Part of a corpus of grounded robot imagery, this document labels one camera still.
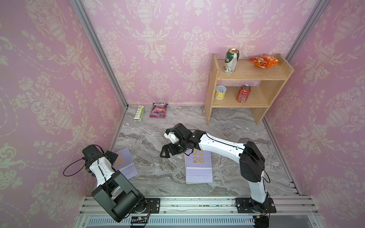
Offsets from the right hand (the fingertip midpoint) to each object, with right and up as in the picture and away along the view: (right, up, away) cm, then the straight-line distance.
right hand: (166, 153), depth 79 cm
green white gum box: (-25, +24, +30) cm, 46 cm away
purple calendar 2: (-29, -9, +11) cm, 32 cm away
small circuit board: (-13, -32, -6) cm, 36 cm away
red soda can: (+46, +35, +8) cm, 59 cm away
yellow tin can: (+33, +37, +13) cm, 51 cm away
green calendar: (+16, -17, +2) cm, 24 cm away
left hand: (-34, -6, +3) cm, 35 cm away
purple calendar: (+18, -8, +2) cm, 20 cm away
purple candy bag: (-11, +26, +34) cm, 44 cm away
